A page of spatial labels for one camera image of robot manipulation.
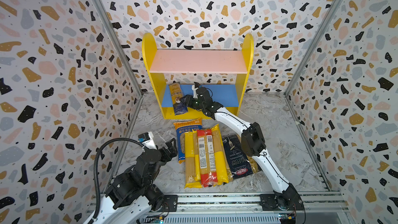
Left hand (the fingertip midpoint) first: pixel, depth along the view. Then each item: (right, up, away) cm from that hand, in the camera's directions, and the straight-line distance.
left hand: (169, 141), depth 68 cm
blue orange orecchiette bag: (0, +2, +27) cm, 27 cm away
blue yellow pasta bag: (-3, +24, +31) cm, 39 cm away
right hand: (-1, +21, +22) cm, 30 cm away
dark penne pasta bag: (+33, -15, +14) cm, 39 cm away
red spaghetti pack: (+17, -15, +10) cm, 25 cm away
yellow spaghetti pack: (+9, -21, +10) cm, 25 cm away
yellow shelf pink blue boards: (+28, +40, +46) cm, 67 cm away
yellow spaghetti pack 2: (+23, -14, +12) cm, 30 cm away
